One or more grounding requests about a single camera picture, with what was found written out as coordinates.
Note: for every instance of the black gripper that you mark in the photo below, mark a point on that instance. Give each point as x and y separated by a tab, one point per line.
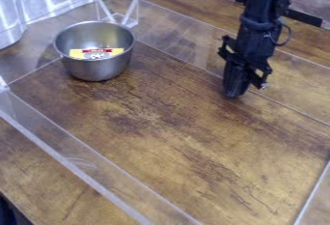
246	55

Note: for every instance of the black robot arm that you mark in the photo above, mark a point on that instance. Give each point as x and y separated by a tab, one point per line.
264	11

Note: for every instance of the silver metal pot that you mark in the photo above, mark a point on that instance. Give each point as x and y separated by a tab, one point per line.
95	34

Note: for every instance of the yellow object in pot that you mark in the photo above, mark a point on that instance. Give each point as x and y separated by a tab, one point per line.
95	53

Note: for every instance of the black strip on table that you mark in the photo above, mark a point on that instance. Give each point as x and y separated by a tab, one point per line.
306	18

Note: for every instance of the clear acrylic barrier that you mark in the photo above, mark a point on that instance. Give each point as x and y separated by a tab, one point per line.
177	154

